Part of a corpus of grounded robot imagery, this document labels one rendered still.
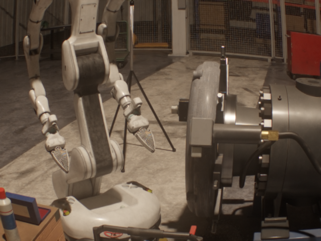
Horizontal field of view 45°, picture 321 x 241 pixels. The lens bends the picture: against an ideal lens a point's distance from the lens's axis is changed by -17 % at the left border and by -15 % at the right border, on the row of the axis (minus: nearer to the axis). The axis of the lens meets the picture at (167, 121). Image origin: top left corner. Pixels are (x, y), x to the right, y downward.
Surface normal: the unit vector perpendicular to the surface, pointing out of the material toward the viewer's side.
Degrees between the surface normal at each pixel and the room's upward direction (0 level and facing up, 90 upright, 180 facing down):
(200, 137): 67
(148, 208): 48
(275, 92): 18
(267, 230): 0
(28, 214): 96
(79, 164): 90
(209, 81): 31
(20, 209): 96
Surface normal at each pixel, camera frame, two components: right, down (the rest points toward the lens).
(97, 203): -0.01, -0.96
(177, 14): -0.28, 0.27
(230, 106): -0.09, -0.71
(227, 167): -0.17, 0.47
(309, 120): -0.14, -0.41
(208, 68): -0.07, -0.86
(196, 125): -0.16, -0.11
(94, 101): 0.57, -0.13
